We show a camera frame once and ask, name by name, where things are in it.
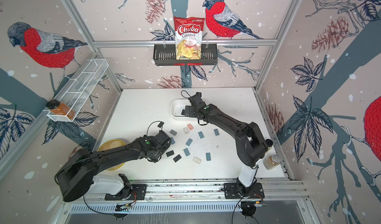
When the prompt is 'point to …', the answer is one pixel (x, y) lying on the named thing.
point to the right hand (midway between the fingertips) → (192, 110)
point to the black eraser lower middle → (170, 153)
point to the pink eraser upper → (190, 127)
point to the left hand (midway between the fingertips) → (169, 146)
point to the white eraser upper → (186, 131)
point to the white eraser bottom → (197, 160)
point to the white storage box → (177, 105)
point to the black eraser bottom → (177, 158)
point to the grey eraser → (173, 132)
